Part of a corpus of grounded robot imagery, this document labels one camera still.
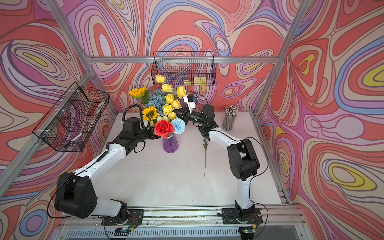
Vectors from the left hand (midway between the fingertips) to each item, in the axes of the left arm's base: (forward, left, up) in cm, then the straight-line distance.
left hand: (161, 129), depth 84 cm
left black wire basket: (-2, +49, +5) cm, 49 cm away
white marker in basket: (-9, +40, +5) cm, 42 cm away
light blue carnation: (-8, -12, +13) cm, 19 cm away
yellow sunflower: (-1, +4, +13) cm, 14 cm away
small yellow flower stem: (+2, -26, -18) cm, 32 cm away
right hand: (+2, -7, +10) cm, 12 cm away
